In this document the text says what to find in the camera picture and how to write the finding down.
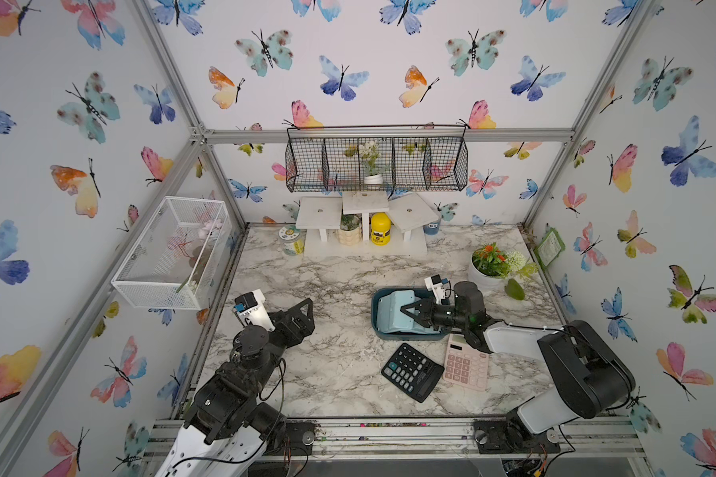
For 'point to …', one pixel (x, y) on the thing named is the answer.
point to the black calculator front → (413, 372)
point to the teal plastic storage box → (421, 292)
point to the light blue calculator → (390, 317)
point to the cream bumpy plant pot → (350, 229)
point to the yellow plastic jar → (380, 229)
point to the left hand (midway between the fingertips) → (302, 305)
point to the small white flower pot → (373, 170)
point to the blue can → (432, 229)
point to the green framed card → (550, 248)
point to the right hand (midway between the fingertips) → (404, 309)
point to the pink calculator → (465, 365)
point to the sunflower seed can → (293, 239)
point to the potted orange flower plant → (489, 265)
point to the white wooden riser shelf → (364, 224)
